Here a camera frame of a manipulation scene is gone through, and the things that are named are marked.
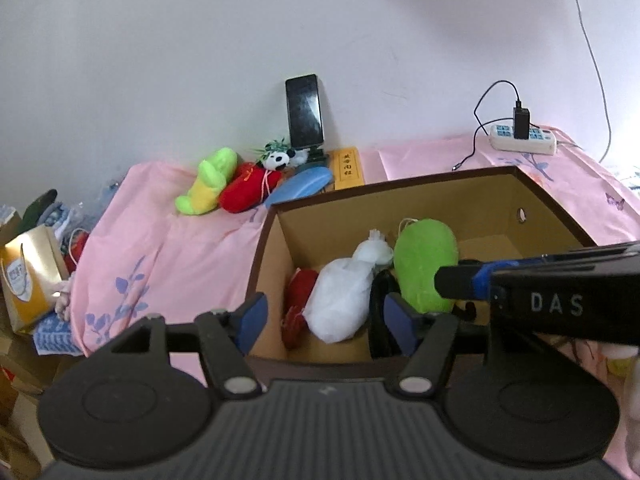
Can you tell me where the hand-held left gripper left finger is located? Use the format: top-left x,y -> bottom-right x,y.
107,292 -> 269,396

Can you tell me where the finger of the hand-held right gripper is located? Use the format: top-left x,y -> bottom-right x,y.
494,241 -> 640,271
433,260 -> 494,302

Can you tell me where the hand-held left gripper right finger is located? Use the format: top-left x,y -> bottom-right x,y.
384,293 -> 461,396

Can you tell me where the black strap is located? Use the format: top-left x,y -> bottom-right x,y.
368,270 -> 402,358

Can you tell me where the small red plush toy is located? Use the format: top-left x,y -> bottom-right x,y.
281,268 -> 321,351

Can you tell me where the white plastic bag bundle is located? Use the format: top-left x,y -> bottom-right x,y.
301,230 -> 394,344

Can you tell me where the brown cardboard box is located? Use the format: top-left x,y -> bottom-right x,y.
246,166 -> 599,381

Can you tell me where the pink printed bedsheet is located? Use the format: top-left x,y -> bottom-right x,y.
67,125 -> 640,461

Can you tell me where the white power strip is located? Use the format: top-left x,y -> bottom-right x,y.
488,123 -> 558,155

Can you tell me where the green and yellow plush toy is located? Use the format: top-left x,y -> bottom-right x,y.
174,147 -> 239,216

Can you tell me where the blue glasses case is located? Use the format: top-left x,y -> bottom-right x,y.
263,165 -> 334,209

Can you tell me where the black charger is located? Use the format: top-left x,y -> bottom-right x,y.
512,101 -> 531,141

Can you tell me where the yellow book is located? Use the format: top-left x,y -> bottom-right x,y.
333,147 -> 367,192

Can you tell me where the panda plush toy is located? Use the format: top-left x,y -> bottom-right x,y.
252,139 -> 310,172

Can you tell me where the black phone stand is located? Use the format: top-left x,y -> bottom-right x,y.
299,145 -> 332,168

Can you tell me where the clear plastic bag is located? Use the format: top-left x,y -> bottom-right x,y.
92,175 -> 126,206

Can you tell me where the blue patterned packet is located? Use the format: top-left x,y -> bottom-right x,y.
34,314 -> 85,357

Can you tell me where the blue and white packet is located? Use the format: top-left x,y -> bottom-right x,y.
44,201 -> 93,243

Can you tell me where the black smartphone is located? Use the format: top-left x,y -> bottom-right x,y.
285,73 -> 326,149

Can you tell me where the gold paper bag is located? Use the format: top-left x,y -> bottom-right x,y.
0,225 -> 71,337

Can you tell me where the dark green cloth item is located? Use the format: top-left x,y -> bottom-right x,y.
19,188 -> 59,228

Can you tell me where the plain cardboard box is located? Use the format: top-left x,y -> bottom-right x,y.
0,330 -> 68,480

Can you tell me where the red plush toy with cord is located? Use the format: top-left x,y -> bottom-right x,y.
219,162 -> 284,214

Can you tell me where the black cable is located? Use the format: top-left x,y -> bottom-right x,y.
451,80 -> 522,171

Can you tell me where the red bag with white cord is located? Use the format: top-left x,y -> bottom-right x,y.
62,229 -> 92,275

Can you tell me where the white cable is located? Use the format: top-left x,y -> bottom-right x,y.
566,0 -> 614,165

